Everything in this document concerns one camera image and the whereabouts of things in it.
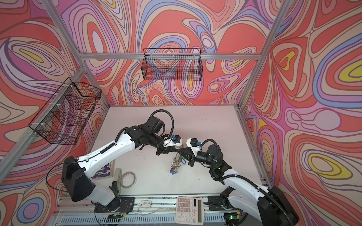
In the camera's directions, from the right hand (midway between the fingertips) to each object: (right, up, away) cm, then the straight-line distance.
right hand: (179, 154), depth 73 cm
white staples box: (-18, -26, 0) cm, 32 cm away
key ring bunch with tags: (-2, -8, +14) cm, 16 cm away
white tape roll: (-30, -18, +9) cm, 36 cm away
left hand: (-1, +2, 0) cm, 2 cm away
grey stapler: (-36, -15, +7) cm, 40 cm away
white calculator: (+5, -28, -2) cm, 29 cm away
